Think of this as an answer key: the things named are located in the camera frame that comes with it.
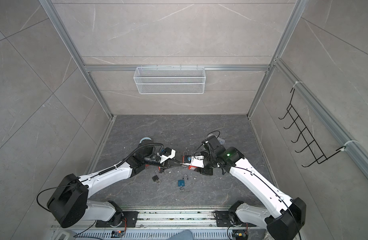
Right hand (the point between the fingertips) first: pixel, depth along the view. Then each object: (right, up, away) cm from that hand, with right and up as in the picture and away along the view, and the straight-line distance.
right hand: (197, 161), depth 75 cm
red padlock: (-17, -2, -8) cm, 19 cm away
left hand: (-8, +1, -1) cm, 8 cm away
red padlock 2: (-7, +3, -5) cm, 9 cm away
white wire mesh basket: (-17, +50, +26) cm, 59 cm away
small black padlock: (-24, -13, +13) cm, 30 cm away
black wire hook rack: (+47, +6, -17) cm, 51 cm away
